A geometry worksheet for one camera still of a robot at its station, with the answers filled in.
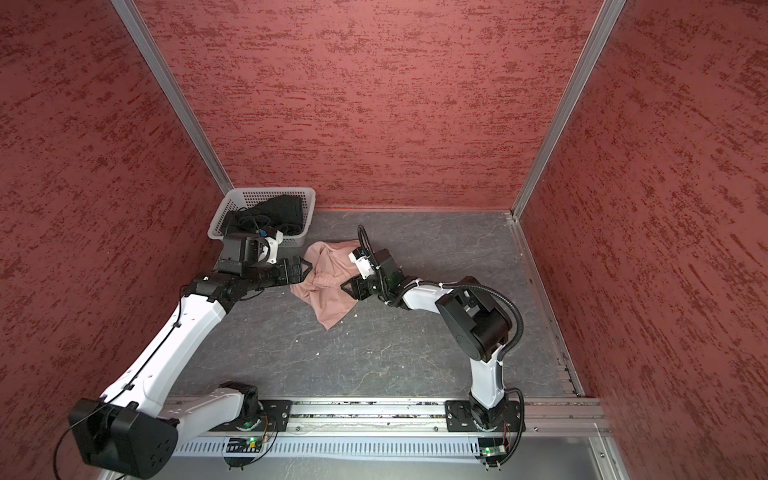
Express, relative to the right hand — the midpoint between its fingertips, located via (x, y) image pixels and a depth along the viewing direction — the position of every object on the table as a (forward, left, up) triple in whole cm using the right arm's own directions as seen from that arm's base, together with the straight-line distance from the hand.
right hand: (345, 290), depth 90 cm
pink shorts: (+3, +8, -1) cm, 9 cm away
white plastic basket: (+42, +46, +1) cm, 63 cm away
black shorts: (+32, +25, +2) cm, 41 cm away
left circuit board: (-38, +23, -8) cm, 45 cm away
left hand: (-2, +11, +13) cm, 17 cm away
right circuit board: (-41, -38, -8) cm, 56 cm away
